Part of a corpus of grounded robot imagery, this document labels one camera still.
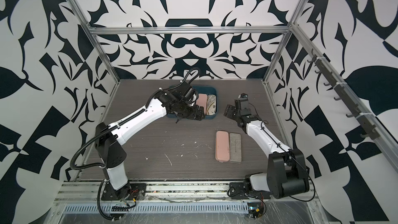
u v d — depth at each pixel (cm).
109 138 45
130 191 73
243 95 79
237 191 74
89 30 91
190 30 91
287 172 42
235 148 85
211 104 99
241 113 67
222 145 83
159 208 71
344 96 55
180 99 60
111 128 46
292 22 87
